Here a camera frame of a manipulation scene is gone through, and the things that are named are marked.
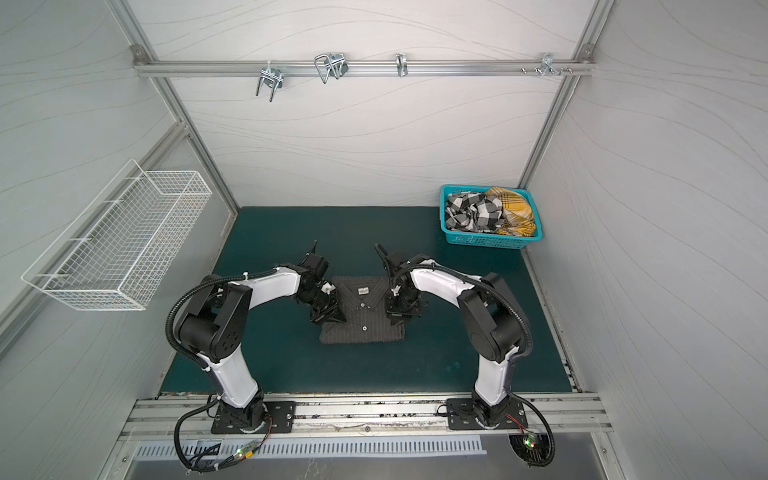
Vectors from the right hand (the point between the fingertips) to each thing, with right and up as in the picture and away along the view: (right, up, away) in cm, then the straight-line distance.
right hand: (396, 315), depth 88 cm
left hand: (-14, 0, +1) cm, 14 cm away
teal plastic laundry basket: (+32, +23, +15) cm, 43 cm away
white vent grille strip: (-35, -26, -19) cm, 47 cm away
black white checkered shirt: (+29, +33, +20) cm, 48 cm away
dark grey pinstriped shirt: (-11, +4, +3) cm, 12 cm away
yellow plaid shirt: (+44, +31, +16) cm, 56 cm away
